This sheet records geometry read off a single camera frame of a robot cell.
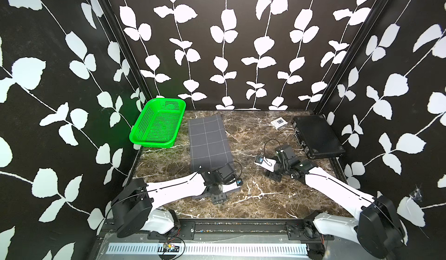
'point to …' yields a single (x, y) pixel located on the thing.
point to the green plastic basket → (158, 123)
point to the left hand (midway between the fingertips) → (221, 186)
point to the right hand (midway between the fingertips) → (265, 163)
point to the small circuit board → (167, 247)
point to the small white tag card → (279, 123)
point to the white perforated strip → (209, 249)
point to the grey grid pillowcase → (208, 147)
